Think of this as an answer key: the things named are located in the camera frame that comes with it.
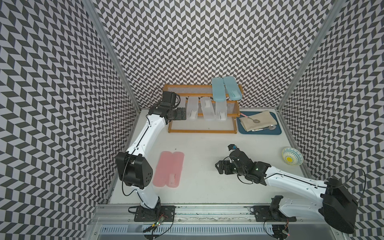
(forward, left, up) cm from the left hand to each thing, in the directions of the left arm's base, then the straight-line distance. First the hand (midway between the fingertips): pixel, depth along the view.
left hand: (176, 114), depth 85 cm
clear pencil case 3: (+11, -9, -6) cm, 15 cm away
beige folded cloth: (+15, -64, -22) cm, 69 cm away
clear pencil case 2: (+11, -19, -6) cm, 23 cm away
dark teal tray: (+5, -44, -23) cm, 50 cm away
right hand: (-25, -26, -16) cm, 40 cm away
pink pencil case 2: (-23, +1, -23) cm, 33 cm away
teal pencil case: (+11, -34, +7) cm, 36 cm away
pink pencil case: (-24, +8, -22) cm, 34 cm away
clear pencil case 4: (+18, -2, -8) cm, 20 cm away
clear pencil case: (+8, -27, -5) cm, 29 cm away
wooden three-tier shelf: (+7, -15, -20) cm, 26 cm away
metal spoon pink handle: (+12, -54, -21) cm, 59 cm away
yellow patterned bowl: (-16, -71, -22) cm, 76 cm away
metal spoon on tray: (+5, -64, -21) cm, 67 cm away
